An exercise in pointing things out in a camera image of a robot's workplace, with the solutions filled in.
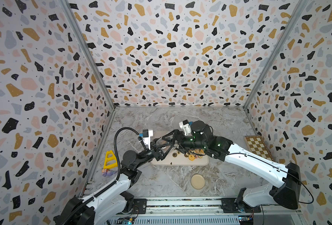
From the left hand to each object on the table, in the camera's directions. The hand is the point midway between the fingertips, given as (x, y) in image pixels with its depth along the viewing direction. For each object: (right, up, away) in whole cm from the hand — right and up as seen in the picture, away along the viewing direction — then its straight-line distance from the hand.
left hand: (172, 144), depth 65 cm
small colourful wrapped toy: (-39, -20, +17) cm, 47 cm away
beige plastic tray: (+3, -14, +27) cm, 31 cm away
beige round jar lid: (+15, -25, +16) cm, 33 cm away
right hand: (-2, +1, 0) cm, 3 cm away
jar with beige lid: (-3, -2, -3) cm, 5 cm away
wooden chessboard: (+58, -6, +32) cm, 66 cm away
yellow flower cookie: (+12, -14, +26) cm, 32 cm away
